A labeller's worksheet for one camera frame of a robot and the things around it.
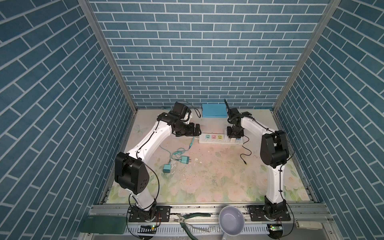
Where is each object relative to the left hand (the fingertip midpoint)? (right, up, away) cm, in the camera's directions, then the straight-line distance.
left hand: (198, 133), depth 82 cm
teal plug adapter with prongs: (-8, -17, +9) cm, 21 cm away
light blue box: (+13, +15, +37) cm, 42 cm away
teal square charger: (-19, -22, +7) cm, 30 cm away
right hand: (+24, -4, +18) cm, 30 cm away
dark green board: (-46, -43, -12) cm, 64 cm away
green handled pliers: (-8, -41, -11) cm, 43 cm away
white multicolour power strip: (+16, -5, +17) cm, 24 cm away
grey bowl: (+17, -42, -10) cm, 47 cm away
